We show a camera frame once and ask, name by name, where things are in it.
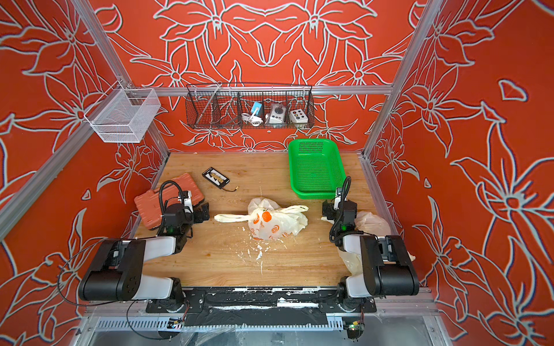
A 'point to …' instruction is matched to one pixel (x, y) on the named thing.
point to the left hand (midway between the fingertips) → (197, 203)
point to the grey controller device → (277, 113)
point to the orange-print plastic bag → (267, 220)
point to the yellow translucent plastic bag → (371, 223)
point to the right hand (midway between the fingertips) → (334, 198)
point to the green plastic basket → (316, 169)
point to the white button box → (299, 116)
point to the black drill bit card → (216, 177)
